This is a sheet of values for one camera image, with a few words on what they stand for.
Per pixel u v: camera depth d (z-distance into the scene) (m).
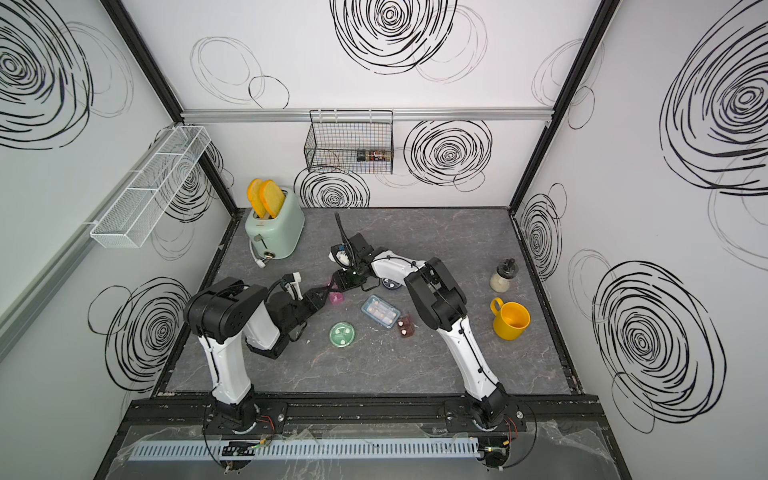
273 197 0.99
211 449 0.70
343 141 1.24
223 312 0.52
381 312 0.91
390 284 0.98
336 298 0.94
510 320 0.87
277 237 0.96
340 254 0.91
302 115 1.81
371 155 0.91
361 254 0.82
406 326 0.89
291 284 0.83
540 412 0.76
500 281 0.97
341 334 0.86
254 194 0.95
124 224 0.71
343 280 0.88
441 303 0.59
